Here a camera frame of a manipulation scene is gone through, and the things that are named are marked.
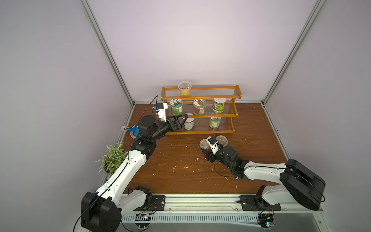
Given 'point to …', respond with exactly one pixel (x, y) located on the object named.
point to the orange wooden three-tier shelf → (209, 108)
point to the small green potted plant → (111, 159)
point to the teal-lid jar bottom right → (214, 123)
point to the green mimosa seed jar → (176, 105)
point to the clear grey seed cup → (222, 139)
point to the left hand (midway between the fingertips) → (184, 117)
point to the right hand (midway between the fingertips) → (206, 143)
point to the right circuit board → (266, 220)
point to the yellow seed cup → (185, 87)
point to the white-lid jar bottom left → (189, 123)
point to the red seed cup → (205, 147)
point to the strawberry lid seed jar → (199, 107)
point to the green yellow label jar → (218, 105)
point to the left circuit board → (142, 221)
